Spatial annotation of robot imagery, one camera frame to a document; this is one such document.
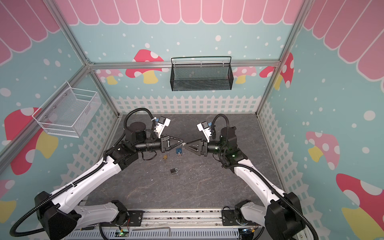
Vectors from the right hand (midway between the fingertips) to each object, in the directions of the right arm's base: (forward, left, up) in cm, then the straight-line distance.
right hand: (186, 147), depth 66 cm
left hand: (0, +2, +2) cm, 3 cm away
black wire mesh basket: (+51, -7, +6) cm, 52 cm away
